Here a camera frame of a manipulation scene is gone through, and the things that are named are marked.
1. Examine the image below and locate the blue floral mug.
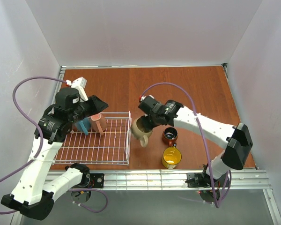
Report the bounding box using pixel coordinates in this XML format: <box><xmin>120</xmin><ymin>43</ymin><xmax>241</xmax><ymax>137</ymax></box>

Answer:
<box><xmin>74</xmin><ymin>117</ymin><xmax>91</xmax><ymax>135</ymax></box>

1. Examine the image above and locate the white and pink mug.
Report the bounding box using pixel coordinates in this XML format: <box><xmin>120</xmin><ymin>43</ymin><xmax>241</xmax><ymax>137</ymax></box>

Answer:
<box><xmin>90</xmin><ymin>113</ymin><xmax>107</xmax><ymax>135</ymax></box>

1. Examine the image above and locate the beige ceramic mug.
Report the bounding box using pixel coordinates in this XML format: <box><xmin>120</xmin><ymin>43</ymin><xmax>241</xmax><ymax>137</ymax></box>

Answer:
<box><xmin>131</xmin><ymin>117</ymin><xmax>153</xmax><ymax>148</ymax></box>

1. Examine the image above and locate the brown mug black interior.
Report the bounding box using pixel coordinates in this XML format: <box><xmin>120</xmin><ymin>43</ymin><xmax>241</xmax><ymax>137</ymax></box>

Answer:
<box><xmin>162</xmin><ymin>127</ymin><xmax>178</xmax><ymax>147</ymax></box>

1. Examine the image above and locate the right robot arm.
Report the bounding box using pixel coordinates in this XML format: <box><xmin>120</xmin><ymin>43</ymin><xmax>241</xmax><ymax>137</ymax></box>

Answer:
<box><xmin>139</xmin><ymin>95</ymin><xmax>253</xmax><ymax>180</ymax></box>

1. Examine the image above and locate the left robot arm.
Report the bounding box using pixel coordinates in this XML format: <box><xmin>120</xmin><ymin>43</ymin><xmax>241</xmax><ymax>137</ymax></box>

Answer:
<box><xmin>1</xmin><ymin>87</ymin><xmax>108</xmax><ymax>220</ymax></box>

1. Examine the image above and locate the yellow enamel mug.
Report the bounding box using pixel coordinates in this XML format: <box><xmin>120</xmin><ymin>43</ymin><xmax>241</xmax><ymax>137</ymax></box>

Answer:
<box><xmin>162</xmin><ymin>143</ymin><xmax>182</xmax><ymax>169</ymax></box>

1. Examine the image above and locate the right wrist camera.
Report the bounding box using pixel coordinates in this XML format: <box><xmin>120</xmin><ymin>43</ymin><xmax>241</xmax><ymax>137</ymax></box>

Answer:
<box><xmin>139</xmin><ymin>95</ymin><xmax>155</xmax><ymax>104</ymax></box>

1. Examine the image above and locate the white wire dish rack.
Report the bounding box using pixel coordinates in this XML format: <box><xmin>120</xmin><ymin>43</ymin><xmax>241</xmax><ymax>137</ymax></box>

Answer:
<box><xmin>54</xmin><ymin>111</ymin><xmax>132</xmax><ymax>165</ymax></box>

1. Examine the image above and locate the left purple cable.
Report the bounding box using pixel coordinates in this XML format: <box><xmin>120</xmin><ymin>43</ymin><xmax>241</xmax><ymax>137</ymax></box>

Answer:
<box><xmin>0</xmin><ymin>76</ymin><xmax>108</xmax><ymax>215</ymax></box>

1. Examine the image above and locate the purple cable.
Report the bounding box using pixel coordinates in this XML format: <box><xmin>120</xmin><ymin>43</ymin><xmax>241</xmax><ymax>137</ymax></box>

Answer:
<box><xmin>0</xmin><ymin>76</ymin><xmax>108</xmax><ymax>215</ymax></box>
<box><xmin>140</xmin><ymin>82</ymin><xmax>232</xmax><ymax>209</ymax></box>

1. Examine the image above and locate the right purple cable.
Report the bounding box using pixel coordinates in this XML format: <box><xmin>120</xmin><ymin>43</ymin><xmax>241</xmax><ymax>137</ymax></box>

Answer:
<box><xmin>140</xmin><ymin>82</ymin><xmax>232</xmax><ymax>209</ymax></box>

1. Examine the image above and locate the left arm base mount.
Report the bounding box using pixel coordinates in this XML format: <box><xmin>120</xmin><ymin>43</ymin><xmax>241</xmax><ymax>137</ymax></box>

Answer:
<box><xmin>85</xmin><ymin>173</ymin><xmax>105</xmax><ymax>188</ymax></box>

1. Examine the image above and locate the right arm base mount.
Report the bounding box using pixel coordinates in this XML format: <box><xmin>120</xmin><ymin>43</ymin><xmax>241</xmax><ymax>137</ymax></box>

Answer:
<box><xmin>185</xmin><ymin>172</ymin><xmax>226</xmax><ymax>188</ymax></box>

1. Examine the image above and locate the aluminium frame rail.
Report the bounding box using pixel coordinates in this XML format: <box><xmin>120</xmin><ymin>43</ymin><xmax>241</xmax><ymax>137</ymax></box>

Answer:
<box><xmin>11</xmin><ymin>63</ymin><xmax>281</xmax><ymax>225</ymax></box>

